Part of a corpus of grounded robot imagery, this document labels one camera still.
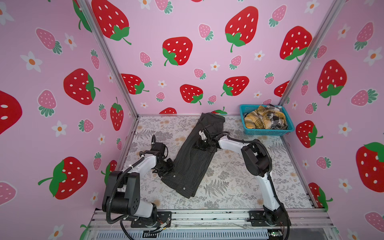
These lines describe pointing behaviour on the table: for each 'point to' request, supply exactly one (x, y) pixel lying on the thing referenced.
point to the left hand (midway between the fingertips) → (175, 170)
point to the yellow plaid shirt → (258, 119)
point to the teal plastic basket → (245, 109)
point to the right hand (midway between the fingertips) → (192, 146)
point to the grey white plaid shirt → (276, 123)
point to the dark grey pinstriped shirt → (191, 164)
